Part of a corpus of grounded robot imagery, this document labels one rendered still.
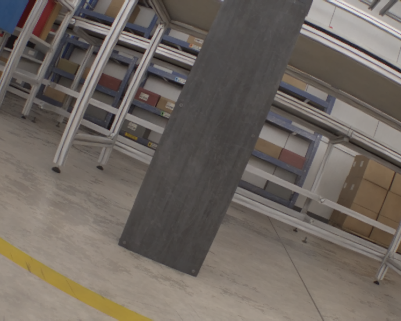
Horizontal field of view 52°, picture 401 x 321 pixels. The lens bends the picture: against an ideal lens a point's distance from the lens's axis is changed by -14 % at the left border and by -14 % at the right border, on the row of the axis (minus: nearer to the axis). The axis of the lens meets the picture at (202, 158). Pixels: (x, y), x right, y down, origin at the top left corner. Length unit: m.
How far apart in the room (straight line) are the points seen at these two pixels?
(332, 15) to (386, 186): 2.60
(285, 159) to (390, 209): 1.52
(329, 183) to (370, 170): 1.08
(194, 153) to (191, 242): 0.24
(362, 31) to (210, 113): 5.45
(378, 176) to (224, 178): 4.12
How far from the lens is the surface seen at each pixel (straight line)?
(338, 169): 6.19
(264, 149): 5.59
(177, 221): 1.28
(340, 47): 1.87
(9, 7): 2.97
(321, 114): 3.44
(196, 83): 1.27
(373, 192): 5.29
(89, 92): 1.95
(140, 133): 5.67
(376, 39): 6.63
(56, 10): 3.61
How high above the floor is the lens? 0.35
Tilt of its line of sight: 1 degrees down
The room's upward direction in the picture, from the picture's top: 23 degrees clockwise
